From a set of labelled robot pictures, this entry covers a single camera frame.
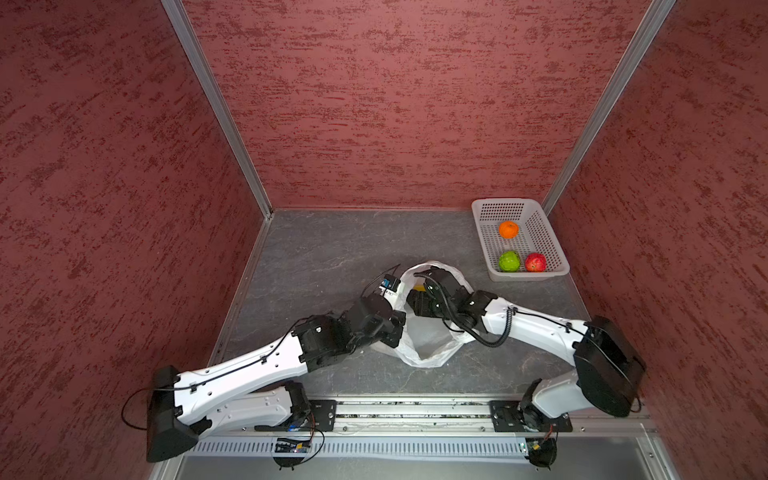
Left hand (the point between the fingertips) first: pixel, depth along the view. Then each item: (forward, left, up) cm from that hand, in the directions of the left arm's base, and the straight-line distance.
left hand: (402, 322), depth 71 cm
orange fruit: (+43, -41, -14) cm, 61 cm away
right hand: (+8, -5, -11) cm, 15 cm away
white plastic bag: (+2, -8, -19) cm, 21 cm away
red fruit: (+27, -45, -12) cm, 54 cm away
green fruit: (+27, -37, -12) cm, 47 cm away
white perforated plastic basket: (+42, -51, -15) cm, 68 cm away
